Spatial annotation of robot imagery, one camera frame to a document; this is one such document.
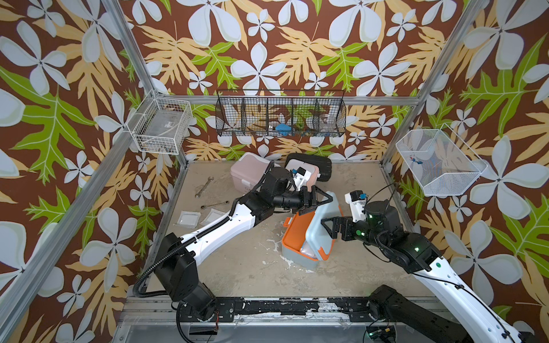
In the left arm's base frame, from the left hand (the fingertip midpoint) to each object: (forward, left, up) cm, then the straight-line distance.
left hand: (328, 202), depth 66 cm
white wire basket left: (+35, +63, +2) cm, 72 cm away
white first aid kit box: (+28, -1, -16) cm, 33 cm away
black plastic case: (+40, -9, -25) cm, 48 cm away
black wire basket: (+50, -1, -1) cm, 50 cm away
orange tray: (-2, +9, -23) cm, 24 cm away
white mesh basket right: (+22, -48, -3) cm, 53 cm away
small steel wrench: (+17, +51, -32) cm, 62 cm away
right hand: (-3, -1, -7) cm, 7 cm away
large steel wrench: (+34, +52, -32) cm, 70 cm away
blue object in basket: (+41, +13, -3) cm, 43 cm away
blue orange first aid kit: (-10, +7, -7) cm, 14 cm away
